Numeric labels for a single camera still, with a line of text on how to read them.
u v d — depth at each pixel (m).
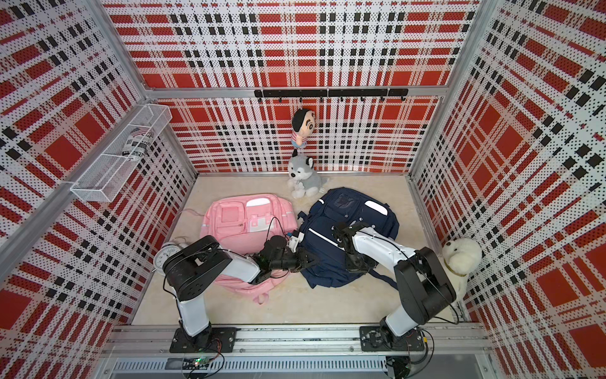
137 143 0.75
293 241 0.86
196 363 0.69
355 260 0.73
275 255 0.74
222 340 0.74
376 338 0.73
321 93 0.88
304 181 1.04
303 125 0.91
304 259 0.82
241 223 0.96
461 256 0.72
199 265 0.51
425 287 0.44
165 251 0.89
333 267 0.86
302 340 0.75
